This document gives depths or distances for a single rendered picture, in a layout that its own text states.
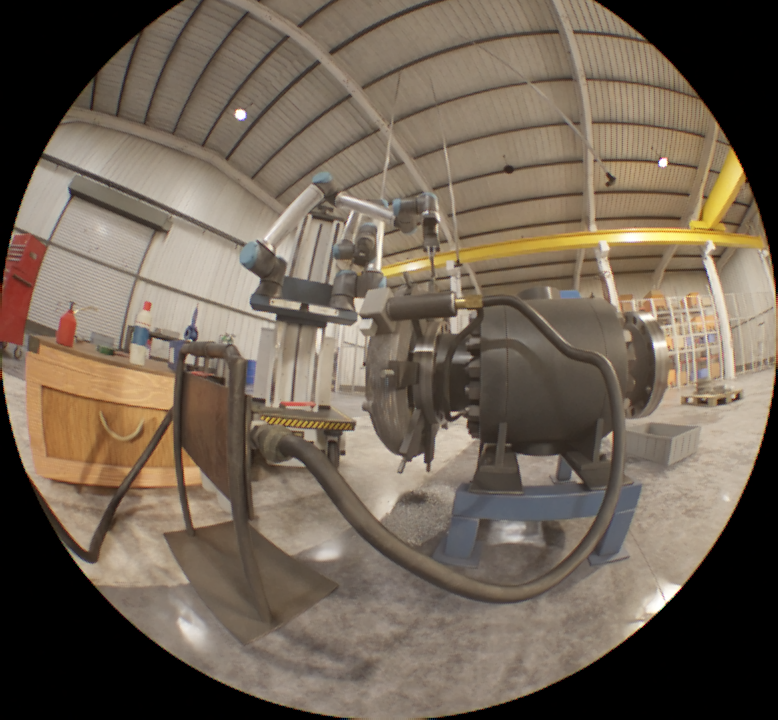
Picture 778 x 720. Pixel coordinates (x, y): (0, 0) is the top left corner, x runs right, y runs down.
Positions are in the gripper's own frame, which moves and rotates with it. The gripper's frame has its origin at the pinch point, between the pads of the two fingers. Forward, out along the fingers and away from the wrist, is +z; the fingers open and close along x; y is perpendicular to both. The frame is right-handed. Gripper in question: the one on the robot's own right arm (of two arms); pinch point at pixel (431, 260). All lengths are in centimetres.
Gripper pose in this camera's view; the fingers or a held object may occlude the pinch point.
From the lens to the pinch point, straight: 99.5
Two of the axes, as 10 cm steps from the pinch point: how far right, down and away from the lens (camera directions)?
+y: 2.0, 1.6, 9.7
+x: -9.8, 0.0, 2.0
